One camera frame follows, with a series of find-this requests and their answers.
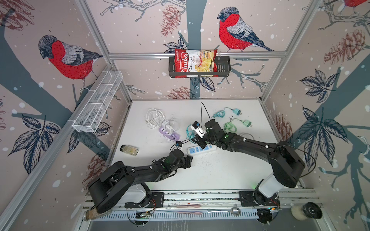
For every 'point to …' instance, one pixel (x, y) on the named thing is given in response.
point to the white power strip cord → (154, 118)
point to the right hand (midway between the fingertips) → (193, 137)
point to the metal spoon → (235, 211)
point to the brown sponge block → (92, 213)
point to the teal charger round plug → (222, 113)
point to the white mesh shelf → (91, 116)
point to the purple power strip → (173, 136)
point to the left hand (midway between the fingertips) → (190, 155)
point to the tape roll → (297, 212)
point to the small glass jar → (130, 150)
